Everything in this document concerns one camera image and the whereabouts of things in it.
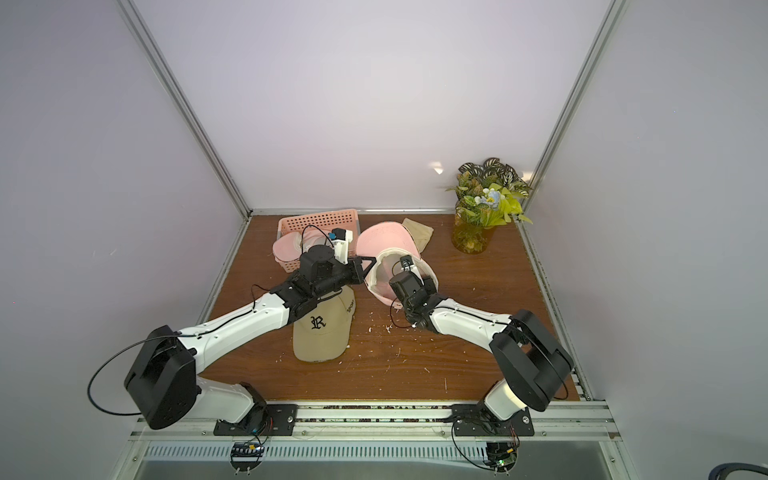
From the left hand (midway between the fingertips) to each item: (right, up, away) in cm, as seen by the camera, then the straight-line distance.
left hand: (380, 261), depth 77 cm
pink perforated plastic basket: (-22, +13, +36) cm, 44 cm away
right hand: (+12, -6, +11) cm, 17 cm away
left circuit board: (-33, -48, -5) cm, 59 cm away
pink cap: (-33, +3, +26) cm, 42 cm away
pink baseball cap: (+2, +5, +1) cm, 5 cm away
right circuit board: (+30, -47, -7) cm, 56 cm away
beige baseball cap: (-17, -22, +8) cm, 29 cm away
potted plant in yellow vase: (+34, +20, +15) cm, 42 cm away
